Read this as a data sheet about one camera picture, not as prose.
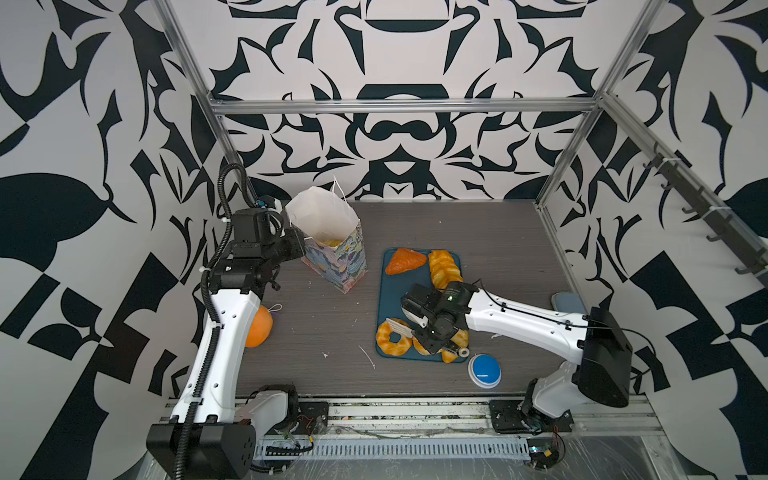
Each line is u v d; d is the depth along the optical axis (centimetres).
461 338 83
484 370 80
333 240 76
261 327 83
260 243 53
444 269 98
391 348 83
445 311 56
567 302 97
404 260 99
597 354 41
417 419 76
